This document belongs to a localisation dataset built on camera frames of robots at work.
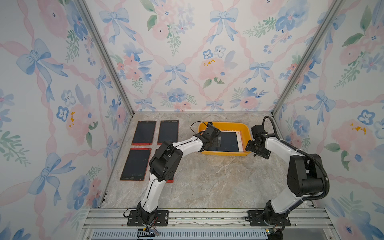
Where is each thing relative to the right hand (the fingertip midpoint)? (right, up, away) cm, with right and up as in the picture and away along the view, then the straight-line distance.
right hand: (254, 145), depth 97 cm
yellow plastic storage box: (-13, +13, +13) cm, 23 cm away
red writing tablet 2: (-58, +9, +13) cm, 60 cm away
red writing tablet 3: (-53, -19, -11) cm, 57 cm away
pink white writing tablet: (-14, +2, +13) cm, 19 cm away
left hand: (-25, +4, +1) cm, 26 cm away
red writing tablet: (-76, +8, +15) cm, 78 cm away
